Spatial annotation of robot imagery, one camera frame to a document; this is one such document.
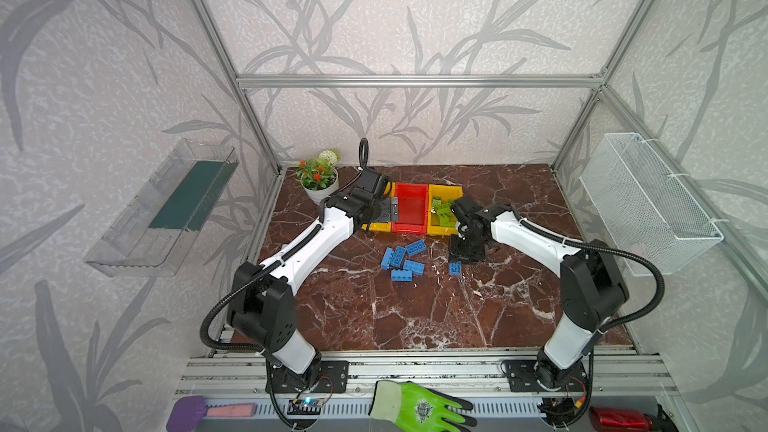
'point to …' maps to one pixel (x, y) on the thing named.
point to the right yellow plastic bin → (446, 193)
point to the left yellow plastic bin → (382, 227)
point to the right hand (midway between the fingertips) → (451, 251)
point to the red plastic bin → (413, 208)
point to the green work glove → (411, 407)
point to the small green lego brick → (436, 200)
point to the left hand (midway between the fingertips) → (384, 199)
